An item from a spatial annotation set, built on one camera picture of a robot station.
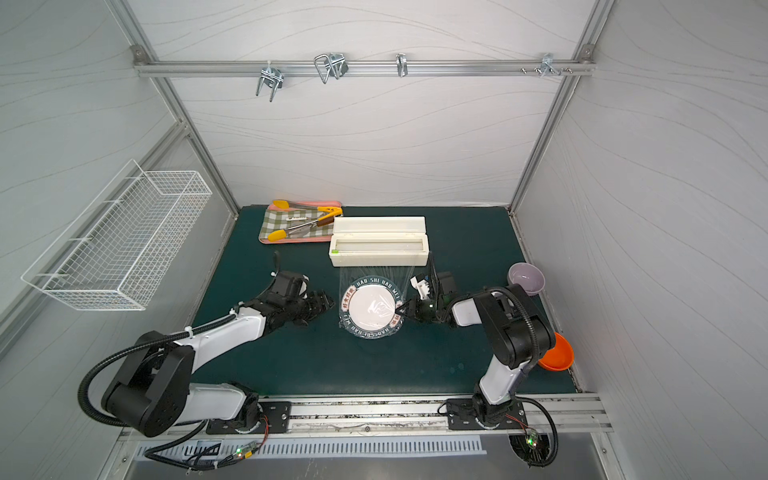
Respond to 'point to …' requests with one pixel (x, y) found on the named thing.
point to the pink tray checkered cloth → (300, 222)
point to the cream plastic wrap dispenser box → (374, 241)
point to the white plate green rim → (368, 307)
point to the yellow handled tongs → (324, 212)
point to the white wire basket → (117, 252)
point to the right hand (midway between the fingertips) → (397, 310)
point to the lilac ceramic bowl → (528, 276)
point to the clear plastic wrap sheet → (397, 275)
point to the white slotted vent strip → (462, 445)
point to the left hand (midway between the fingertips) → (331, 307)
